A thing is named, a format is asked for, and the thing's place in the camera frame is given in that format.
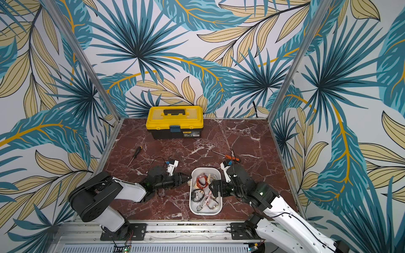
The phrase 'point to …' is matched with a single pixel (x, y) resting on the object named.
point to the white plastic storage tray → (202, 201)
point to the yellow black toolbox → (175, 122)
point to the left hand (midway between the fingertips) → (190, 180)
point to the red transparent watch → (203, 175)
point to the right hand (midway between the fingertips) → (217, 185)
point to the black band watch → (197, 195)
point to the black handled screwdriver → (136, 153)
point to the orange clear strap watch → (207, 198)
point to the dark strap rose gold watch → (214, 206)
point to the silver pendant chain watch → (199, 207)
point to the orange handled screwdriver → (228, 156)
